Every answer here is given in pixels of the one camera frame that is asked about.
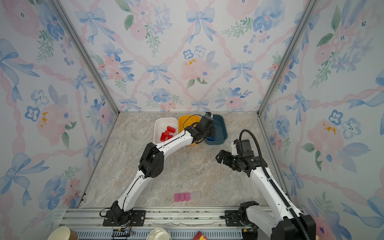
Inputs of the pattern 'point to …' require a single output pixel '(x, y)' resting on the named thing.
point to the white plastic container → (160, 126)
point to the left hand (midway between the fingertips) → (216, 128)
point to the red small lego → (166, 132)
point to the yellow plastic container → (185, 121)
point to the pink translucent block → (182, 197)
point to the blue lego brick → (210, 138)
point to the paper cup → (63, 233)
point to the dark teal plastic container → (221, 132)
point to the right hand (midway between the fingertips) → (222, 158)
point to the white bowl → (158, 234)
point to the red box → (200, 236)
